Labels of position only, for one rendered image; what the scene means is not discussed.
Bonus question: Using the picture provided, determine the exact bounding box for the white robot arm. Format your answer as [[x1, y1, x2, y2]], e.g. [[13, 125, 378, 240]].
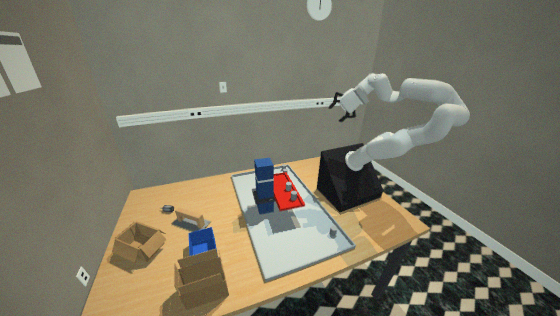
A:
[[345, 73, 470, 171]]

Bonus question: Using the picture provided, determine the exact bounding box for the blue open bin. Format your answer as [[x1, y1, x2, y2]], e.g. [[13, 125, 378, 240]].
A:
[[188, 227, 217, 256]]

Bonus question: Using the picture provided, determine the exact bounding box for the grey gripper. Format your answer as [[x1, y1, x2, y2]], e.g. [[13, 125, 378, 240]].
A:
[[329, 88, 361, 122]]

